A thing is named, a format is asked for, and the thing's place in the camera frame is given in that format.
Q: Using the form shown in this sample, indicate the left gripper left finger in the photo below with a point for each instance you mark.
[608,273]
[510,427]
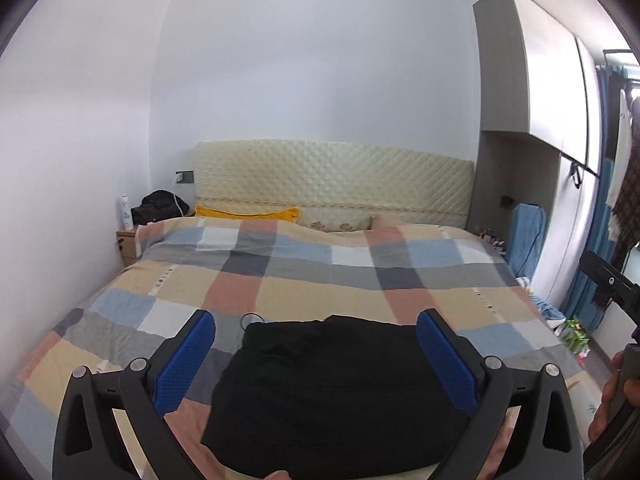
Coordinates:
[88,443]

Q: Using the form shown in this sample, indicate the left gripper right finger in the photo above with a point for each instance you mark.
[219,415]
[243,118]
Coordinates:
[545,442]

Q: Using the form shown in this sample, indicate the black puffer jacket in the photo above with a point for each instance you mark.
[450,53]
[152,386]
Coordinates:
[343,398]

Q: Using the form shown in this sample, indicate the black clothes pile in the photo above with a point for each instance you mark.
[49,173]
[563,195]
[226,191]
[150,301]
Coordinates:
[158,206]

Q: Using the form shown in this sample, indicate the hanging clothes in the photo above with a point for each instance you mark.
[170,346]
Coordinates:
[623,229]

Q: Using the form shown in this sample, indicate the black clothes hanger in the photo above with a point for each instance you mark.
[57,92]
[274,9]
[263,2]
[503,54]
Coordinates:
[577,174]

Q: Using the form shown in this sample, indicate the person right hand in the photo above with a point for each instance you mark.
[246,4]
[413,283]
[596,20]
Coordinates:
[600,418]

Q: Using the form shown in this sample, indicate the blue cloth on floor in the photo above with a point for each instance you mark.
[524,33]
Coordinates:
[551,315]

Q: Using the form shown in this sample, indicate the blue curtain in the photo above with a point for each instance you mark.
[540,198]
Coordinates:
[578,303]

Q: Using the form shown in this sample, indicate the wooden nightstand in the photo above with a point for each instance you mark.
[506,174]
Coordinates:
[127,246]

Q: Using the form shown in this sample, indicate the blue towel on rack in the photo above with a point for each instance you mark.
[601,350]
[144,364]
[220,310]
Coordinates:
[526,238]

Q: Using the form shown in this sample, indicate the white spray bottle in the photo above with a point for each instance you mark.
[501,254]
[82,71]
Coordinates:
[125,211]

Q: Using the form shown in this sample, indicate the plaid bed quilt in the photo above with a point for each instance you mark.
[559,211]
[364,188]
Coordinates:
[251,270]

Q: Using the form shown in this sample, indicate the floral pillow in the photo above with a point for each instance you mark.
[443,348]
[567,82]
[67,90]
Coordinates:
[334,219]

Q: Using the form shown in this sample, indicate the cream quilted headboard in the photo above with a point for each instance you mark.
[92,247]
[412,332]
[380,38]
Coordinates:
[261,176]

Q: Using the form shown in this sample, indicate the wall power outlet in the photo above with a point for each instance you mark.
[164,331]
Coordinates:
[185,177]

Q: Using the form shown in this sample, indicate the grey wall cabinet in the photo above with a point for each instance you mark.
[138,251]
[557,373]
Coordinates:
[534,117]

